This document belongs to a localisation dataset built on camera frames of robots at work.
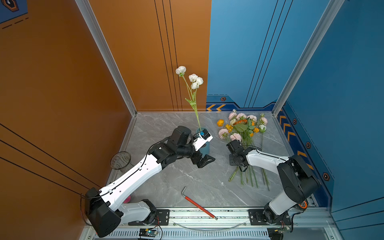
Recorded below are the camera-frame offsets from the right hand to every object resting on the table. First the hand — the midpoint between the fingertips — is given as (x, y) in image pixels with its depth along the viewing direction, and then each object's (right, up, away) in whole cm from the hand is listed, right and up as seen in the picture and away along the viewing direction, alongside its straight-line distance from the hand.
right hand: (233, 160), depth 94 cm
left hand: (-17, +10, -24) cm, 32 cm away
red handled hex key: (-23, -19, -16) cm, 34 cm away
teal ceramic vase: (-19, +6, -2) cm, 20 cm away
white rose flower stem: (+24, +20, +12) cm, 33 cm away
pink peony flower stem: (-3, +16, +10) cm, 20 cm away
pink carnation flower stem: (+5, +30, +19) cm, 35 cm away
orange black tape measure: (+31, -17, -19) cm, 40 cm away
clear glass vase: (-63, +5, -18) cm, 65 cm away
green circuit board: (-46, -29, -23) cm, 59 cm away
